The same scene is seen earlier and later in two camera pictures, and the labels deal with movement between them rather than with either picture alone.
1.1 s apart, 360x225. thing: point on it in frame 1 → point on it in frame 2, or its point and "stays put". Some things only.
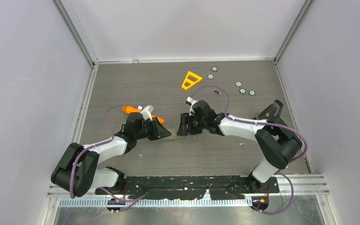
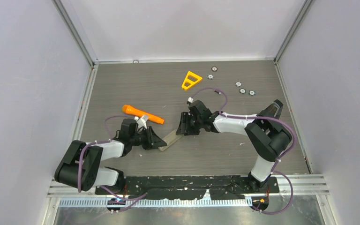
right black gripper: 186,119 stays put
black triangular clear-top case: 272,113 stays put
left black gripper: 158,131 → 153,141
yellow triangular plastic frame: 186,79 stays put
